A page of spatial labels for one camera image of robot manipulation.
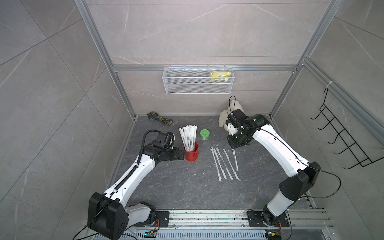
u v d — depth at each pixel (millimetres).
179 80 1005
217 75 852
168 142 656
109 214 384
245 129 534
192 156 909
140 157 520
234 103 1016
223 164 927
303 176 417
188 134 884
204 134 1016
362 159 591
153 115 1153
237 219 746
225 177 877
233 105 1007
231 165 925
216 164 927
